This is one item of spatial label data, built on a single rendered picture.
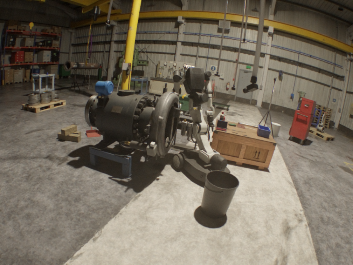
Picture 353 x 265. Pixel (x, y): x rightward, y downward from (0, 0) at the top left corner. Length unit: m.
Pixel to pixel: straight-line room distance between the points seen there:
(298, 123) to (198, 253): 4.47
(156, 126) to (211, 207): 0.92
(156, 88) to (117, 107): 6.75
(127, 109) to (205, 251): 1.58
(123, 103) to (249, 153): 1.95
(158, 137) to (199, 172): 0.66
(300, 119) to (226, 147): 2.97
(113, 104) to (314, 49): 13.11
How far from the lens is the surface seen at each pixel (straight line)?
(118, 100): 2.17
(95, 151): 2.28
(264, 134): 2.98
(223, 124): 2.89
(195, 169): 2.18
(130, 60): 5.65
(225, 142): 2.79
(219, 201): 1.64
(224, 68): 12.73
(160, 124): 1.80
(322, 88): 13.83
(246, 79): 12.54
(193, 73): 2.39
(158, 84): 8.69
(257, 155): 2.92
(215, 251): 1.54
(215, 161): 2.11
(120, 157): 2.08
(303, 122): 5.27
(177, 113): 2.07
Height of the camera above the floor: 1.20
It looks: 18 degrees down
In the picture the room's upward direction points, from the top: 8 degrees clockwise
